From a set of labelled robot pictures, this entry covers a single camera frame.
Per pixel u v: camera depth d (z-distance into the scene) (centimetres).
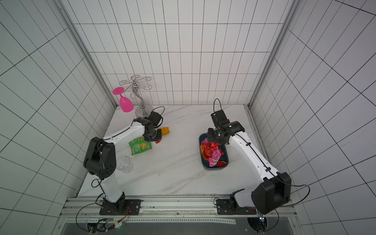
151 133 74
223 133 54
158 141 93
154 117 74
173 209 73
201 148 88
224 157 87
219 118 60
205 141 94
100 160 48
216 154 85
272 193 39
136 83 95
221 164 82
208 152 85
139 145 92
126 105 97
